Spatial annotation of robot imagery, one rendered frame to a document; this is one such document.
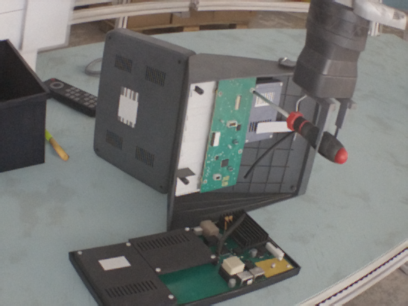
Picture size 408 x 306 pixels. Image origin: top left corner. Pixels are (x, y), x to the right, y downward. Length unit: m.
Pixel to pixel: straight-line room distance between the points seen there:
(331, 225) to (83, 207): 0.36
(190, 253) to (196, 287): 0.05
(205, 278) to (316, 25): 0.32
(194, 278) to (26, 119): 0.34
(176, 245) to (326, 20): 0.33
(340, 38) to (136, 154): 0.38
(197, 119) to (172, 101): 0.06
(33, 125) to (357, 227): 0.51
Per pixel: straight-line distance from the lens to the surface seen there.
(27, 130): 0.85
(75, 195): 0.82
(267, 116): 0.79
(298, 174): 0.88
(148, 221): 0.79
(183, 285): 0.67
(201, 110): 0.72
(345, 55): 0.62
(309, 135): 0.65
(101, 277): 0.64
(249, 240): 0.73
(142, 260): 0.68
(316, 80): 0.60
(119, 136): 0.86
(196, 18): 4.64
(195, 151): 0.74
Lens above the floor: 1.46
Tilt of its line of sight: 29 degrees down
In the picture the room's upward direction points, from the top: 10 degrees clockwise
